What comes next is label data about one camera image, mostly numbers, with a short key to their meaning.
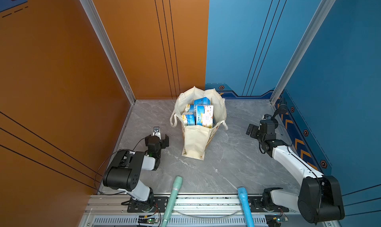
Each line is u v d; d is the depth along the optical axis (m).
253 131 0.79
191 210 0.73
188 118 0.77
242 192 0.74
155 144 0.73
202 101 0.89
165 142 0.86
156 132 0.81
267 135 0.66
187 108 0.92
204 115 0.77
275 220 0.70
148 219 0.71
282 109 0.79
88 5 0.72
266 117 0.76
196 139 0.77
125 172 0.46
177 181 0.78
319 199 0.41
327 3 0.72
